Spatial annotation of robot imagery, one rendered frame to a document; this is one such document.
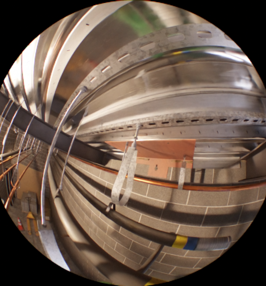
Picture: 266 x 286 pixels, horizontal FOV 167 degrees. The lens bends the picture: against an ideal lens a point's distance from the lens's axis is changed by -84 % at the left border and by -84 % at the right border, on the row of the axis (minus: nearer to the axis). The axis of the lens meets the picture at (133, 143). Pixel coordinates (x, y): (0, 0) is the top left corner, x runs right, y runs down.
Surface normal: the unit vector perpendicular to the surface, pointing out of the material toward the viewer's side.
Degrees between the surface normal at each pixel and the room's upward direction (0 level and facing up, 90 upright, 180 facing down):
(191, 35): 180
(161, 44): 180
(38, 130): 90
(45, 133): 90
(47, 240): 57
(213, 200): 90
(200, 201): 90
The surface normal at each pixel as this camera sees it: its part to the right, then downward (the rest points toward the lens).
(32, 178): 0.81, 0.00
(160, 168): -0.54, -0.39
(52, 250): 0.83, -0.48
